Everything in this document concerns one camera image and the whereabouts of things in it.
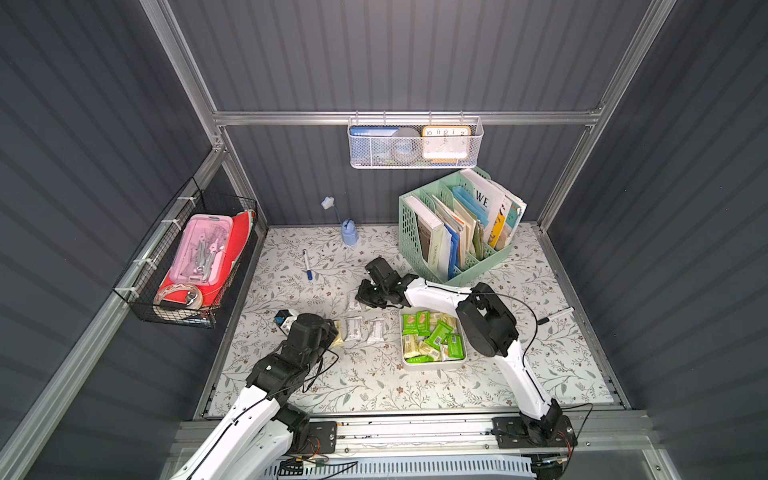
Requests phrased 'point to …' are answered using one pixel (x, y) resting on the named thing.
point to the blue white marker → (309, 272)
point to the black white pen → (556, 314)
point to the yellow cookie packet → (338, 341)
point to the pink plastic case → (202, 252)
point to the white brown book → (431, 232)
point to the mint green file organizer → (457, 227)
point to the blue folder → (455, 249)
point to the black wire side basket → (142, 282)
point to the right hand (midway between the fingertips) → (359, 292)
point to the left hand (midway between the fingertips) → (329, 323)
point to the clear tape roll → (193, 299)
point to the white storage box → (431, 338)
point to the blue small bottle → (349, 232)
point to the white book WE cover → (490, 195)
